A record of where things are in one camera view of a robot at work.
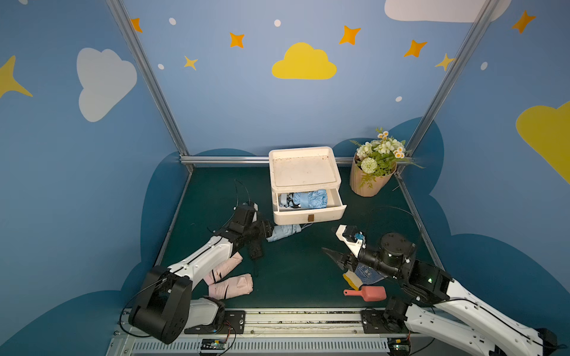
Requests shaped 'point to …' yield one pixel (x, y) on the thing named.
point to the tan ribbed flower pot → (366, 184)
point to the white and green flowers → (378, 157)
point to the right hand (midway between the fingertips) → (333, 234)
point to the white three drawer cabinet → (298, 169)
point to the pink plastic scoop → (369, 293)
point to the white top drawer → (334, 211)
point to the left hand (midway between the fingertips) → (268, 224)
